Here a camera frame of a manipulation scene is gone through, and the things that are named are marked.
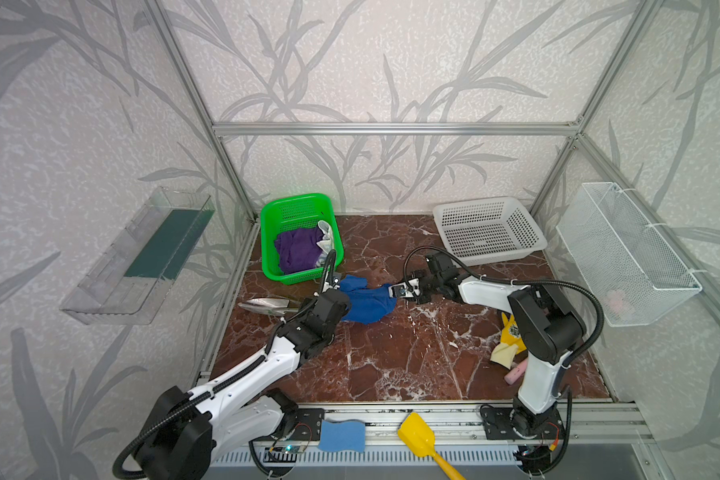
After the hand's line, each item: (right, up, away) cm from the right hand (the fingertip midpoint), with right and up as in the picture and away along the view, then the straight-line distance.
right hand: (402, 273), depth 96 cm
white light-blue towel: (-26, +10, +9) cm, 29 cm away
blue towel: (-11, -8, -9) cm, 16 cm away
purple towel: (-36, +7, +7) cm, 37 cm away
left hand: (-23, -3, -12) cm, 27 cm away
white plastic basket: (+36, +15, +19) cm, 43 cm away
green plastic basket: (-42, +21, +19) cm, 51 cm away
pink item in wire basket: (+51, -5, -24) cm, 57 cm away
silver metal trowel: (-44, -11, 0) cm, 45 cm away
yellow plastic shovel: (+2, -37, -25) cm, 45 cm away
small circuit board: (-30, -41, -24) cm, 57 cm away
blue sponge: (-16, -37, -24) cm, 47 cm away
